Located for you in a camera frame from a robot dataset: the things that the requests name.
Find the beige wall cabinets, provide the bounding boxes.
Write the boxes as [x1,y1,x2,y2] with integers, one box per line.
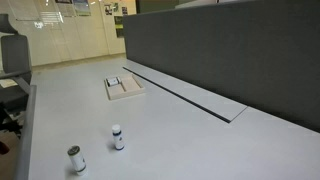
[0,0,138,67]

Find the small photo wall poster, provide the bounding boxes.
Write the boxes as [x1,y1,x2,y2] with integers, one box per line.
[103,3,114,17]

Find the black office chair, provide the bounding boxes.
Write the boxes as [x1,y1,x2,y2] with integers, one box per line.
[0,13,38,155]

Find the green landscape wall poster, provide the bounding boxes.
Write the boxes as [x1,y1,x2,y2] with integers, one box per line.
[72,0,92,17]

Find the grey table cable flap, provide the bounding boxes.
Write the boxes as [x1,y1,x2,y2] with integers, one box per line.
[122,58,249,124]

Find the wooden tray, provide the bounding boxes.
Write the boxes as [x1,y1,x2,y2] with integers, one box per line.
[103,73,147,101]

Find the dark text wall poster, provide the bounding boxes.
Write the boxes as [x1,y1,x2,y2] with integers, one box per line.
[54,0,77,19]

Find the dark green wall poster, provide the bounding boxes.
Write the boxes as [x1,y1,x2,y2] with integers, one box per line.
[113,15,125,39]

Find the dark grey partition panel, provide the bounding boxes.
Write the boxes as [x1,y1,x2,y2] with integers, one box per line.
[122,0,320,133]

